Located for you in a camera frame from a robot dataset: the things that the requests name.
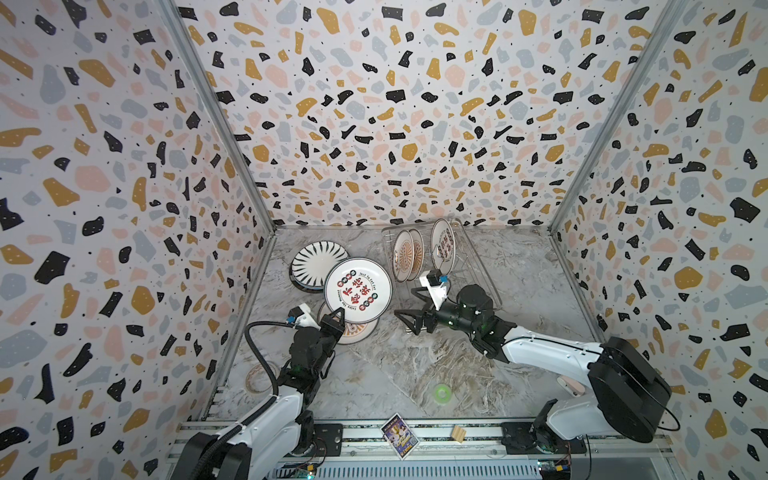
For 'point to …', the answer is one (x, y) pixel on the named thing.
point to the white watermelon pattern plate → (443, 246)
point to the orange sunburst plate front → (403, 255)
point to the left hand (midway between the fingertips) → (346, 305)
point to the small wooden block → (458, 433)
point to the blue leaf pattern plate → (311, 263)
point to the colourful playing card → (400, 437)
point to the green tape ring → (447, 393)
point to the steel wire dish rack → (470, 267)
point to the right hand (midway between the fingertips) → (401, 299)
